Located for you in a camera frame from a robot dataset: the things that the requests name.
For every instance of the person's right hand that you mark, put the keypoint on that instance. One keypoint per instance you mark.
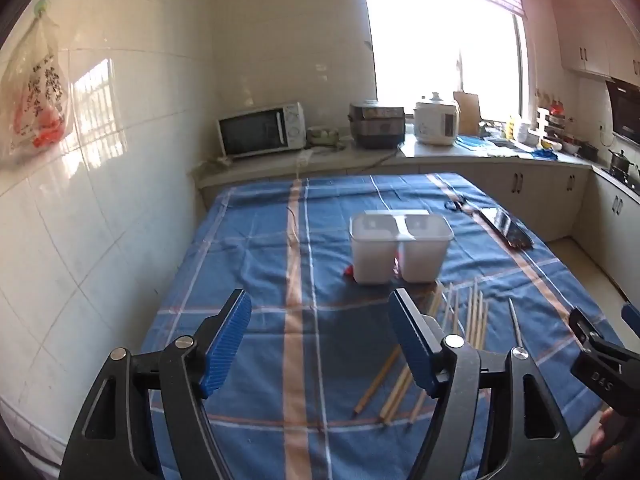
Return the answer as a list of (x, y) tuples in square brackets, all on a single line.
[(606, 435)]

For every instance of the white kitchen counter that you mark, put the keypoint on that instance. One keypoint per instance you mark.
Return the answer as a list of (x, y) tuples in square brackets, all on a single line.
[(350, 157)]

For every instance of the white plastic utensil holder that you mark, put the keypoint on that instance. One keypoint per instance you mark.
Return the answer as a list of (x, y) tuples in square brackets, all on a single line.
[(372, 260)]

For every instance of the white wall cabinets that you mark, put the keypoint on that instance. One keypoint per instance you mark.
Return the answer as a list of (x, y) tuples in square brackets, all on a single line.
[(595, 35)]

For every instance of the gas stove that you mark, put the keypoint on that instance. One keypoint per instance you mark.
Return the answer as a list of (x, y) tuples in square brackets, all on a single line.
[(625, 179)]

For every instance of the white base cabinets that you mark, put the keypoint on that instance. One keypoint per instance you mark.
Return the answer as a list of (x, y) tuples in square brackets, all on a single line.
[(540, 195)]

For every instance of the kitchen window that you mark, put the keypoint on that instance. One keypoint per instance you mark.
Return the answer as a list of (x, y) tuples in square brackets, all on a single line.
[(440, 45)]

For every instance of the white rice cooker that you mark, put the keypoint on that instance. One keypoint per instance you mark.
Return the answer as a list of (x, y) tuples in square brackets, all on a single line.
[(436, 122)]

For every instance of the printed plastic bag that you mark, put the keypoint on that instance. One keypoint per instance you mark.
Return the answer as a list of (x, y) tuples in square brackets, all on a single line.
[(37, 100)]

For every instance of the pile of wooden chopsticks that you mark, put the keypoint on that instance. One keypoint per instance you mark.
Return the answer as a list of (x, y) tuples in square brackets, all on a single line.
[(475, 315)]

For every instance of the black scissors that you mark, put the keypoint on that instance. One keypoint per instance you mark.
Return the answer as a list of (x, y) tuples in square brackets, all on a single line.
[(456, 204)]

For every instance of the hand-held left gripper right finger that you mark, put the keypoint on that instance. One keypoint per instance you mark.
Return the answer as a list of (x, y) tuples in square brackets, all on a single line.
[(411, 342)]

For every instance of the yellow bottle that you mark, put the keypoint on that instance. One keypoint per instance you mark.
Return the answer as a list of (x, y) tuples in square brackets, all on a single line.
[(512, 129)]

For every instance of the metal chopstick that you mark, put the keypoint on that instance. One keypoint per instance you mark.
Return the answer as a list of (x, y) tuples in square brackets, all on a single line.
[(515, 322)]

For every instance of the white microwave oven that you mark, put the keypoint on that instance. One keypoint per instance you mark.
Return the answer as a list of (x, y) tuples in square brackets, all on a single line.
[(250, 132)]

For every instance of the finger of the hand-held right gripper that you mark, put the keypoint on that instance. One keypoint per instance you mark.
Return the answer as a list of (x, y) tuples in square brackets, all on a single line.
[(632, 317), (602, 372)]

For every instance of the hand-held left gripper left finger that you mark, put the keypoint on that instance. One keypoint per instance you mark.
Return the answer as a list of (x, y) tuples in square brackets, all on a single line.
[(229, 342)]

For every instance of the green wall hook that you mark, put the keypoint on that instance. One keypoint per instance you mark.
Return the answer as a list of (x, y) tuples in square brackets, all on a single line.
[(42, 7)]

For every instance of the blue cloth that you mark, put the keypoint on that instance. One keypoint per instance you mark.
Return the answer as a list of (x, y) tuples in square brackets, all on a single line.
[(472, 142)]

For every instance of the black range hood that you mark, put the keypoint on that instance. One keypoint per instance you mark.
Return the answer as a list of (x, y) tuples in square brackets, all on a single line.
[(627, 112)]

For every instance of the blue plaid tablecloth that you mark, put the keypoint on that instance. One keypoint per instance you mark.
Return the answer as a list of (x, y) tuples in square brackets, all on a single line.
[(260, 280)]

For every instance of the spice rack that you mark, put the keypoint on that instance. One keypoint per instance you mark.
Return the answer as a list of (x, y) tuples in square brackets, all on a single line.
[(554, 120)]

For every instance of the grey multi cooker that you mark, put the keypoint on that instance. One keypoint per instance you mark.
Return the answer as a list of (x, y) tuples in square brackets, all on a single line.
[(376, 127)]

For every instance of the wooden cutting board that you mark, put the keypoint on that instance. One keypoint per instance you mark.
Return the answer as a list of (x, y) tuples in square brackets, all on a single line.
[(469, 110)]

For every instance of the green egg container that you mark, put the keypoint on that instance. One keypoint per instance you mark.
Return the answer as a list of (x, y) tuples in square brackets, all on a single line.
[(322, 136)]

